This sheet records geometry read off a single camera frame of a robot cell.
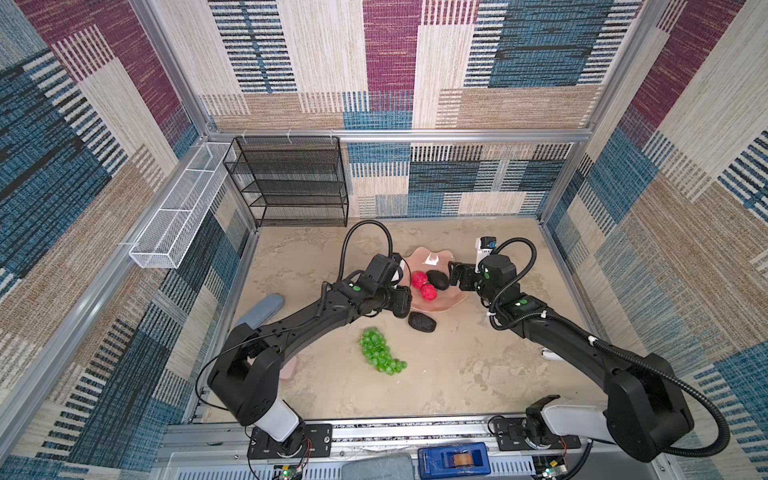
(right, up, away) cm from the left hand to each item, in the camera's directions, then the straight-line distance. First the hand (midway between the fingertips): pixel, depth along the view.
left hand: (406, 295), depth 84 cm
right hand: (+16, +8, +2) cm, 18 cm away
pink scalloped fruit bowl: (+7, +9, +21) cm, 24 cm away
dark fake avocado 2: (+5, -9, +6) cm, 12 cm away
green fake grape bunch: (-8, -16, -1) cm, 17 cm away
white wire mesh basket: (-57, +15, -12) cm, 61 cm away
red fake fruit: (+5, +3, +15) cm, 16 cm away
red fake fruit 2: (+8, -1, +12) cm, 14 cm away
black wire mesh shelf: (-40, +38, +27) cm, 62 cm away
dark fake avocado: (+11, +3, +15) cm, 19 cm away
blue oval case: (-44, -7, +10) cm, 45 cm away
